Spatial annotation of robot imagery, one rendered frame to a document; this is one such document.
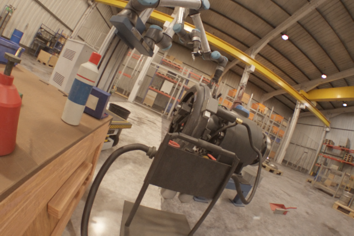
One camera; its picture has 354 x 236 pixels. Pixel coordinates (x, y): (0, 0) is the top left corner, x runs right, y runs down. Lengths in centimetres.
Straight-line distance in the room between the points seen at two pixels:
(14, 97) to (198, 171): 67
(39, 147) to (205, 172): 63
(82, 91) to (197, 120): 88
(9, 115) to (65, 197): 29
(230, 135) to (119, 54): 132
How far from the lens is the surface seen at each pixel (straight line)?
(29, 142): 34
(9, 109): 25
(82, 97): 46
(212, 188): 79
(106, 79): 157
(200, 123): 114
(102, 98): 63
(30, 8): 922
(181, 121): 157
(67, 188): 50
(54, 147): 35
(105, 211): 90
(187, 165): 67
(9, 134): 27
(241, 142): 148
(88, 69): 46
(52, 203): 45
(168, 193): 74
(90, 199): 66
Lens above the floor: 64
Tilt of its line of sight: 3 degrees up
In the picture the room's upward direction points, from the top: 24 degrees clockwise
